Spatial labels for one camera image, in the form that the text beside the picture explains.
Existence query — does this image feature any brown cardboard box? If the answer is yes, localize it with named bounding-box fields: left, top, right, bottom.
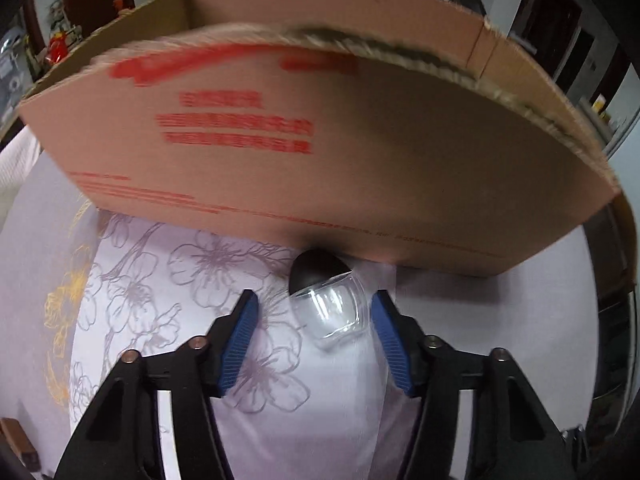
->
left=18, top=0, right=623, bottom=276

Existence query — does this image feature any white covered chair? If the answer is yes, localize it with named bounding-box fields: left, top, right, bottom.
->
left=0, top=126, right=41, bottom=224

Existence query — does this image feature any white floral table mat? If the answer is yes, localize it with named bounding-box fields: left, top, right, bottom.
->
left=56, top=214, right=396, bottom=479

